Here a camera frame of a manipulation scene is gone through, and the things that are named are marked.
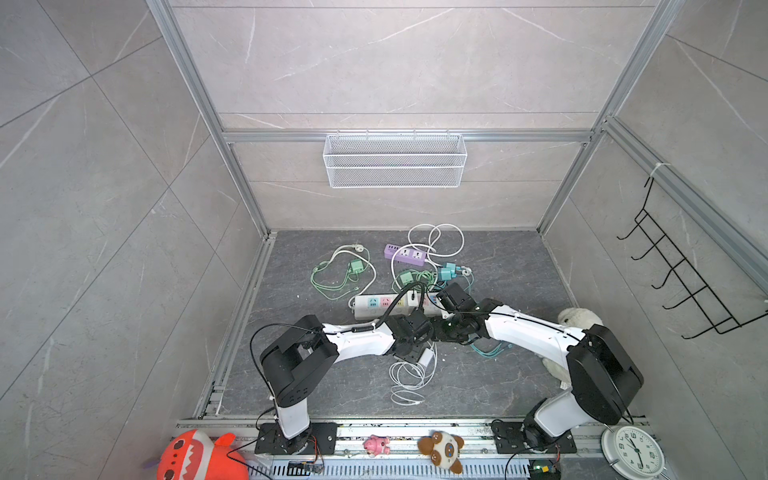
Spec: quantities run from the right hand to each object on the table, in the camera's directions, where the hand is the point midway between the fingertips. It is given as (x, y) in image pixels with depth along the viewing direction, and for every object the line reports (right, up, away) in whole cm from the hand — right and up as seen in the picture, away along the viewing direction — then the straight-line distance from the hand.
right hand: (432, 331), depth 88 cm
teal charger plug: (+8, +17, +14) cm, 23 cm away
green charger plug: (-7, +15, +16) cm, 23 cm away
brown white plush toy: (0, -24, -18) cm, 30 cm away
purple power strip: (-5, +23, +20) cm, 31 cm away
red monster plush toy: (-57, -21, -23) cm, 65 cm away
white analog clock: (+44, -23, -19) cm, 54 cm away
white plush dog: (+34, +7, -13) cm, 37 cm away
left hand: (-6, -4, +1) cm, 8 cm away
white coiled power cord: (+9, +29, +30) cm, 43 cm away
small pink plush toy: (-16, -23, -17) cm, 33 cm away
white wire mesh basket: (-11, +55, +13) cm, 58 cm away
